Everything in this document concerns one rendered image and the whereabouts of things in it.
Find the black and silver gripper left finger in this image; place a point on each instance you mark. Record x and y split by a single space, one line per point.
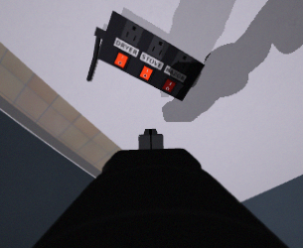
144 140

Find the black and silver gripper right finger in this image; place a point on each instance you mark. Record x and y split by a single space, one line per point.
156 140

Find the black power strip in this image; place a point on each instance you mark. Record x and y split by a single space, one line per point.
138 52

